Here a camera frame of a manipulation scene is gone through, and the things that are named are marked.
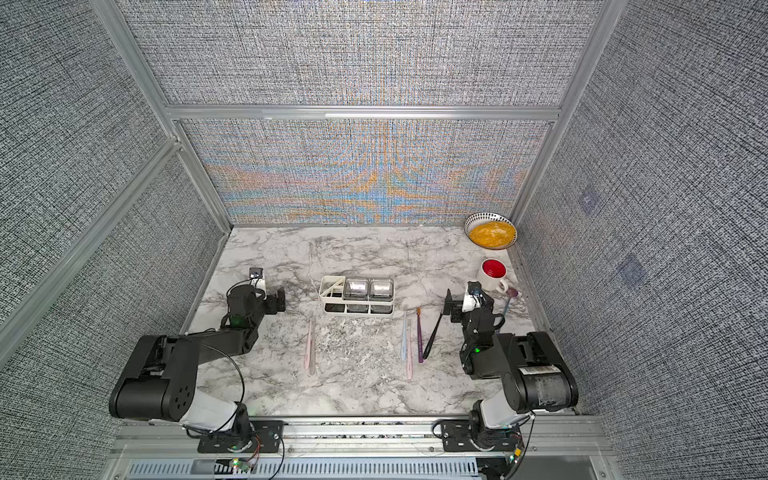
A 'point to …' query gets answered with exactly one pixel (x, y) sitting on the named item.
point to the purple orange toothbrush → (419, 328)
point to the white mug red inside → (493, 274)
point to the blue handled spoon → (510, 292)
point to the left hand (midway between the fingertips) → (271, 284)
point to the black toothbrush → (427, 348)
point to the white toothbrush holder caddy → (332, 294)
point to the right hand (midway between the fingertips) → (467, 283)
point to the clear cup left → (356, 289)
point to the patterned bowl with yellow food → (490, 230)
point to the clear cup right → (381, 289)
